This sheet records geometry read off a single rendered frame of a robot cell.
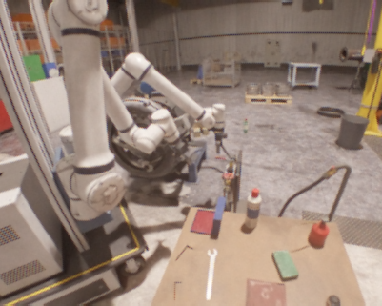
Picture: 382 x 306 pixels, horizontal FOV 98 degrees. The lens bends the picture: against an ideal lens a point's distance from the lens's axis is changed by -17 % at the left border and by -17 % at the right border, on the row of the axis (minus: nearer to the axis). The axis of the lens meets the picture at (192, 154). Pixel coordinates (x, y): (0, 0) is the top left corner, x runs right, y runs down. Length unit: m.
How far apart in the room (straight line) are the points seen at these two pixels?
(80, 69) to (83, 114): 0.14
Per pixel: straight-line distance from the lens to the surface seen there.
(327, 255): 1.08
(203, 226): 1.06
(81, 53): 0.68
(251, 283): 0.90
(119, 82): 1.34
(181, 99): 1.21
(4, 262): 1.24
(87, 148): 0.70
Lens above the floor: 1.28
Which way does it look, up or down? 28 degrees down
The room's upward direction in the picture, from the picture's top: 5 degrees counter-clockwise
